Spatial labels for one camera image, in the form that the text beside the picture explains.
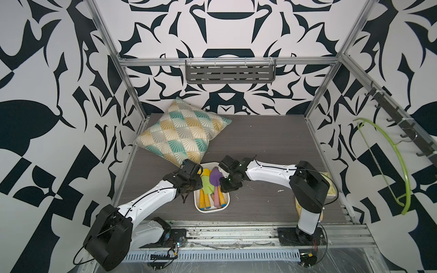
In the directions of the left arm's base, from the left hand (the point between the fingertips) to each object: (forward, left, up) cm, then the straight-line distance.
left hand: (198, 179), depth 86 cm
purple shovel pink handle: (+2, -8, -3) cm, 9 cm away
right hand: (-4, -11, -2) cm, 12 cm away
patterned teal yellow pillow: (+20, +8, +12) cm, 25 cm away
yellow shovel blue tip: (-9, -3, -3) cm, 10 cm away
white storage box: (-14, -7, -3) cm, 16 cm away
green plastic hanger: (-22, -72, +23) cm, 79 cm away
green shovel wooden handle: (-3, -4, -3) cm, 6 cm away
